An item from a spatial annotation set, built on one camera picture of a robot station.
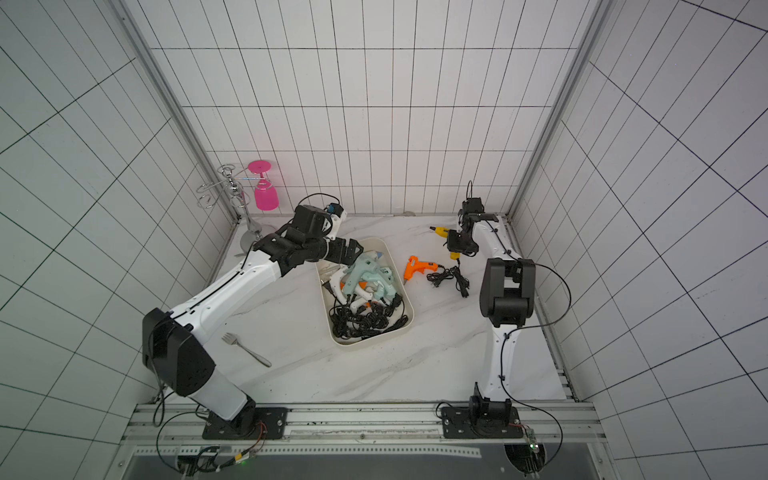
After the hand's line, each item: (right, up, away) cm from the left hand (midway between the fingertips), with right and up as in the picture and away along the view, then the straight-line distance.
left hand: (345, 251), depth 82 cm
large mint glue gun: (+5, -4, +10) cm, 12 cm away
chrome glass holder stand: (-36, +18, +11) cm, 42 cm away
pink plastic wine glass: (-31, +19, +21) cm, 42 cm away
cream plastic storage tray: (+13, -19, +8) cm, 24 cm away
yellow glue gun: (+32, +6, +21) cm, 39 cm away
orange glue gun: (+22, -5, +22) cm, 31 cm away
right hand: (+32, +3, +20) cm, 38 cm away
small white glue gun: (+5, -14, +10) cm, 18 cm away
